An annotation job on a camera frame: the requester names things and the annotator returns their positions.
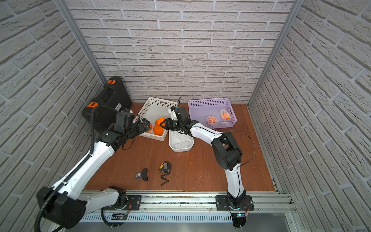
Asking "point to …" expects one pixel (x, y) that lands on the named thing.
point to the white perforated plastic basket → (152, 109)
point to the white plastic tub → (179, 141)
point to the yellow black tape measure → (165, 167)
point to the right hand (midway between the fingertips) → (164, 124)
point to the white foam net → (184, 138)
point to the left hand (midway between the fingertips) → (147, 122)
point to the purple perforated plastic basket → (214, 113)
